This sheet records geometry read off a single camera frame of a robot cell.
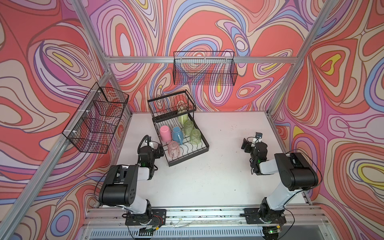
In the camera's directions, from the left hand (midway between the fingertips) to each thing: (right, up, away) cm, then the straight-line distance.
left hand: (154, 144), depth 94 cm
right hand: (+63, +1, +3) cm, 63 cm away
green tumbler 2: (+22, +11, +5) cm, 25 cm away
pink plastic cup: (+7, +7, +1) cm, 10 cm away
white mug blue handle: (+15, +6, -1) cm, 17 cm away
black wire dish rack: (+2, +26, +25) cm, 36 cm away
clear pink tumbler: (+13, -2, -5) cm, 14 cm away
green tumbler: (+26, +5, +2) cm, 27 cm away
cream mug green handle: (+17, +17, +11) cm, 26 cm away
